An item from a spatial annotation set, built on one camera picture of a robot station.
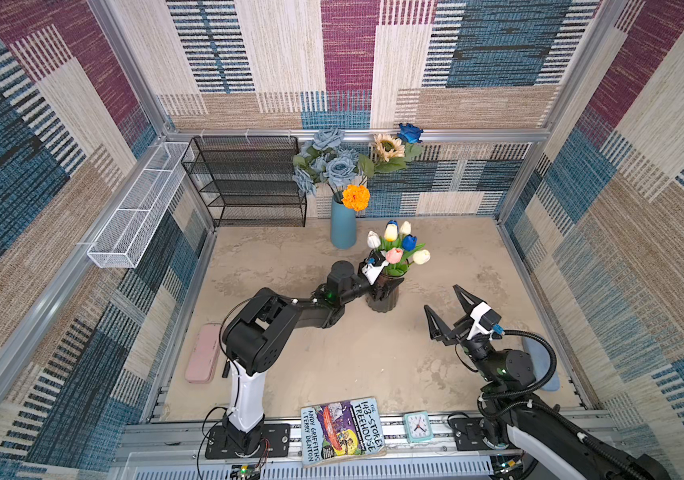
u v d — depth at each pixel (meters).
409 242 0.76
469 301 0.71
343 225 1.03
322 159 0.89
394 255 0.71
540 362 0.82
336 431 0.73
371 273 0.78
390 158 0.81
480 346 0.65
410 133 0.82
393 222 0.77
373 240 0.77
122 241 0.70
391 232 0.74
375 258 0.74
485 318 0.59
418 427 0.74
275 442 0.73
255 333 0.53
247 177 1.08
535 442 0.57
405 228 0.84
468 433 0.73
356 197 0.81
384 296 0.82
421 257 0.72
